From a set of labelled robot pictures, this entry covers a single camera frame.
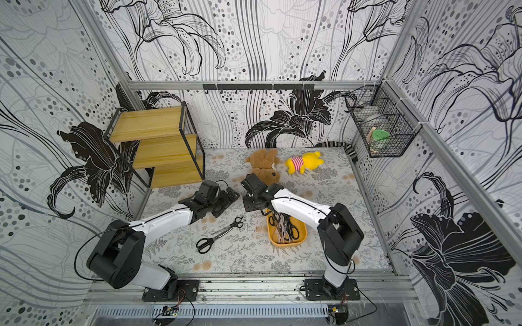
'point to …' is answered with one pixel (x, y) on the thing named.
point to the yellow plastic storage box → (301, 227)
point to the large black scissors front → (204, 244)
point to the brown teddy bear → (262, 161)
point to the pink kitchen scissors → (283, 234)
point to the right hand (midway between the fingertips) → (251, 201)
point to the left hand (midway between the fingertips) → (236, 203)
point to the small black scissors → (237, 222)
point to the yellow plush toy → (308, 160)
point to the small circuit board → (170, 311)
